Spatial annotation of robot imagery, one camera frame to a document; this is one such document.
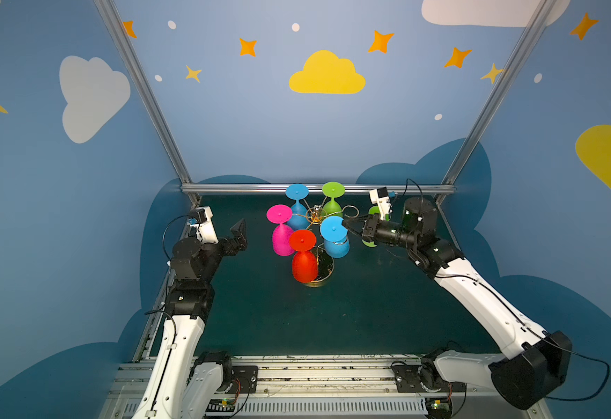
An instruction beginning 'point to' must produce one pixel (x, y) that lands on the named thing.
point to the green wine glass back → (332, 189)
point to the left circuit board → (221, 405)
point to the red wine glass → (305, 263)
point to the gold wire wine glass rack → (316, 213)
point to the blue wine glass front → (335, 236)
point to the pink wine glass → (280, 214)
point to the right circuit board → (438, 407)
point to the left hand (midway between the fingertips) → (226, 220)
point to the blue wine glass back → (300, 218)
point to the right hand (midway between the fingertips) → (346, 220)
